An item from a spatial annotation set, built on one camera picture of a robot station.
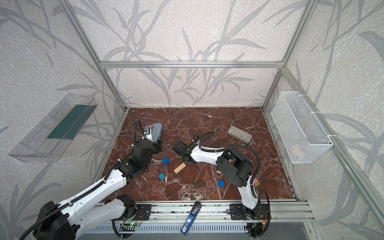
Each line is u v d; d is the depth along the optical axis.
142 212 0.72
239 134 1.02
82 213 0.44
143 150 0.57
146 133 0.66
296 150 0.74
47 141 0.64
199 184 0.83
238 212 0.72
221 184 0.81
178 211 0.75
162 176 0.84
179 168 0.89
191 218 0.69
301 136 0.63
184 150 0.73
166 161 0.90
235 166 0.50
